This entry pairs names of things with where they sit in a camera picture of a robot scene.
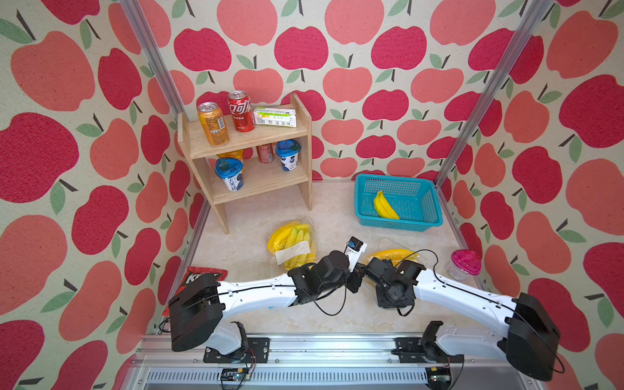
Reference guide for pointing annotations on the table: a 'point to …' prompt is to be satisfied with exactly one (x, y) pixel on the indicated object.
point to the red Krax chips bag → (192, 274)
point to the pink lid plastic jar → (463, 264)
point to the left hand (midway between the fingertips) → (371, 276)
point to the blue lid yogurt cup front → (231, 171)
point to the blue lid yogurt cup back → (288, 152)
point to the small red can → (266, 153)
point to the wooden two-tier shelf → (257, 177)
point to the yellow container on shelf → (237, 154)
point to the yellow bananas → (383, 208)
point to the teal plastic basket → (416, 201)
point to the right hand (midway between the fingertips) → (386, 305)
